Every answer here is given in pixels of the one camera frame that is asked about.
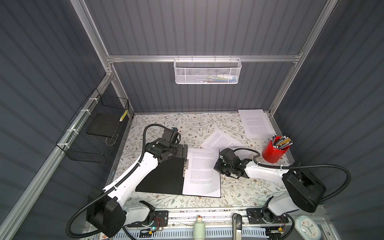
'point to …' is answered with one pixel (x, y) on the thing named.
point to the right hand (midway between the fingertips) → (214, 167)
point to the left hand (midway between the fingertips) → (179, 149)
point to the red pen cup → (274, 150)
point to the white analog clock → (307, 228)
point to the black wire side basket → (91, 139)
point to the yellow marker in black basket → (123, 116)
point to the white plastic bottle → (199, 229)
